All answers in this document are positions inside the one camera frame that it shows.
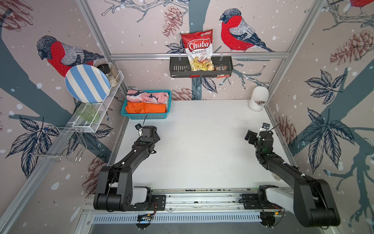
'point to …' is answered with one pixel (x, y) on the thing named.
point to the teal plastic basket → (140, 116)
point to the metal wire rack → (62, 143)
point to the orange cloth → (133, 107)
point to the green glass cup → (87, 111)
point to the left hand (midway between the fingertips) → (150, 134)
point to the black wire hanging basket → (179, 67)
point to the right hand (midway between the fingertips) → (255, 130)
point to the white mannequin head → (260, 96)
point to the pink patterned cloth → (133, 96)
